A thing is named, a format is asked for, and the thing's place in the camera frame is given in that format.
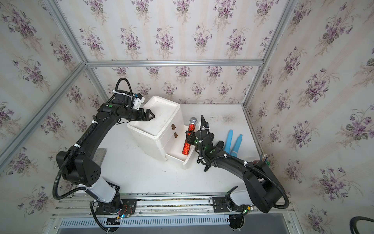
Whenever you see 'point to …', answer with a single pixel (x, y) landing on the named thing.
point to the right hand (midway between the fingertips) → (190, 133)
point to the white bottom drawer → (174, 155)
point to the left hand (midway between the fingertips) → (147, 116)
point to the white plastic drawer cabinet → (146, 134)
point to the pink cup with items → (262, 158)
